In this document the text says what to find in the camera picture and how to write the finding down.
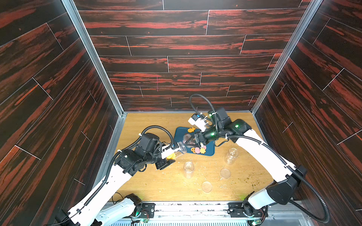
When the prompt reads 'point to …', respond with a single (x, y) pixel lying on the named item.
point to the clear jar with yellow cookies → (182, 150)
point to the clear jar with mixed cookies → (188, 167)
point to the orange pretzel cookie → (193, 149)
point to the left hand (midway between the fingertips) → (171, 154)
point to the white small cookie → (201, 145)
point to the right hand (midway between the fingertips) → (191, 139)
